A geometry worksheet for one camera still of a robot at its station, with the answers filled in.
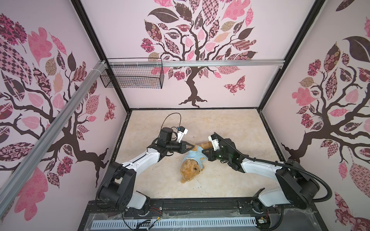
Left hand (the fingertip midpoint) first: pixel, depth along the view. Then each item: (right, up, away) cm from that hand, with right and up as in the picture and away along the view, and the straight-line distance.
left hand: (193, 148), depth 81 cm
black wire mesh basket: (-49, +54, +41) cm, 84 cm away
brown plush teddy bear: (-2, -9, -8) cm, 12 cm away
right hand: (+6, -1, +4) cm, 7 cm away
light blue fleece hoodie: (+3, -4, 0) cm, 5 cm away
